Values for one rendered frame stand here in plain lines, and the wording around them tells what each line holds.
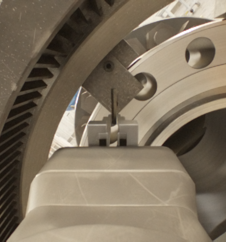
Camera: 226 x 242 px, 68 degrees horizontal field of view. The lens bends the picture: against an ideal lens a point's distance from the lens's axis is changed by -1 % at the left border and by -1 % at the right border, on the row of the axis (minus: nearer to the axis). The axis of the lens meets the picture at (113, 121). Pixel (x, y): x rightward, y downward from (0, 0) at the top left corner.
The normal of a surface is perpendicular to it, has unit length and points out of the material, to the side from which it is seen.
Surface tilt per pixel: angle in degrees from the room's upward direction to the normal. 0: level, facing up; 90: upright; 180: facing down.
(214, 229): 42
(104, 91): 90
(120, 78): 90
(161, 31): 90
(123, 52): 90
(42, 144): 139
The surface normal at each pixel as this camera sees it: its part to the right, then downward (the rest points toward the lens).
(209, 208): -0.29, -0.92
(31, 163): 0.73, 0.40
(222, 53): -0.03, 0.29
